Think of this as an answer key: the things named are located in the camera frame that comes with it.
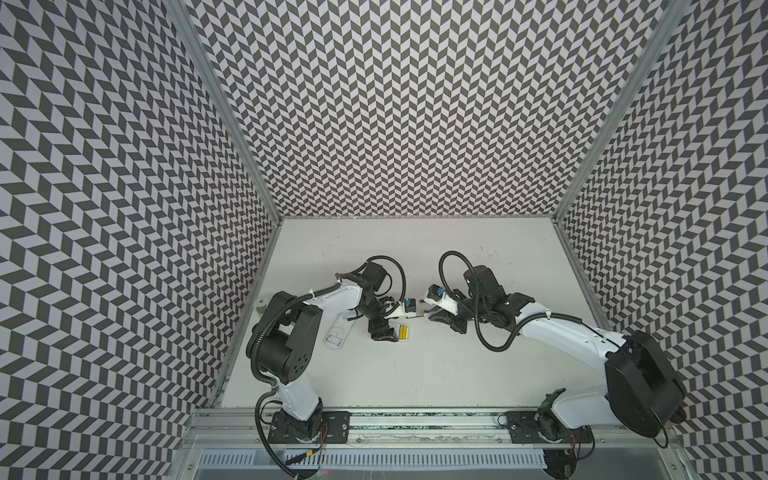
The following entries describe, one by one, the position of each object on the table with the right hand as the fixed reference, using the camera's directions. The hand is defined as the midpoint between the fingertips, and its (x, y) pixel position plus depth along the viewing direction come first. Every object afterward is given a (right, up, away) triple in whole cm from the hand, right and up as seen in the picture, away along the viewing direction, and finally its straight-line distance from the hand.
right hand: (434, 319), depth 82 cm
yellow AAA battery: (-8, -5, +6) cm, 12 cm away
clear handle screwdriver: (-3, +2, -2) cm, 4 cm away
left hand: (-12, -3, +7) cm, 14 cm away
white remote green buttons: (-11, -4, +7) cm, 13 cm away
